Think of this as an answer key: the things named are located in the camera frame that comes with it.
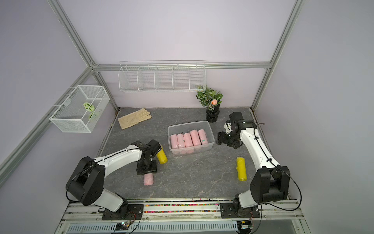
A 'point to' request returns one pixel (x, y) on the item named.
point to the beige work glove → (131, 119)
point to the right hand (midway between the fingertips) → (223, 142)
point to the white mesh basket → (80, 111)
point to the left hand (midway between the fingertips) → (150, 174)
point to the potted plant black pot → (211, 99)
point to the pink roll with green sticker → (188, 140)
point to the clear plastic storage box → (186, 127)
